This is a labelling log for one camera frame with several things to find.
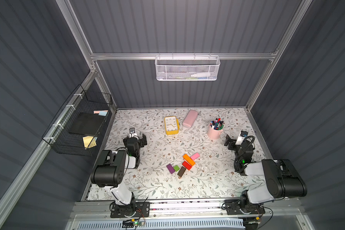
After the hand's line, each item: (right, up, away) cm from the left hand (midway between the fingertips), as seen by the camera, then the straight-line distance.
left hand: (137, 135), depth 94 cm
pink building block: (+39, -14, -1) cm, 41 cm away
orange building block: (+34, -16, -3) cm, 38 cm away
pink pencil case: (+38, +11, +19) cm, 44 cm away
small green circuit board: (+8, -41, -25) cm, 49 cm away
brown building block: (+30, -21, -8) cm, 37 cm away
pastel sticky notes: (-16, +14, -14) cm, 26 cm away
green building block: (+26, -20, -7) cm, 34 cm away
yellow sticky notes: (-11, 0, -34) cm, 35 cm away
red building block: (+34, -19, -5) cm, 39 cm away
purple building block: (+23, -20, -7) cm, 31 cm away
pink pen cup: (+52, +4, -1) cm, 53 cm away
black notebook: (-20, +8, -21) cm, 30 cm away
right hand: (+64, 0, -4) cm, 64 cm away
